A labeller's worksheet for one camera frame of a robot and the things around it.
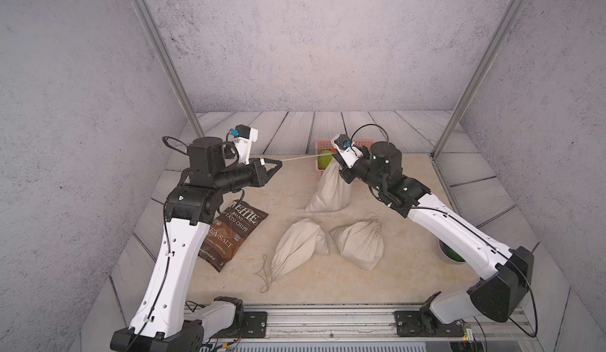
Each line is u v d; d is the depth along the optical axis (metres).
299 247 0.81
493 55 0.85
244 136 0.54
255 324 0.73
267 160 0.60
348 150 0.58
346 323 0.74
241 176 0.52
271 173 0.60
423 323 0.65
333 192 0.79
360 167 0.62
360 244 0.81
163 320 0.36
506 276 0.39
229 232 0.92
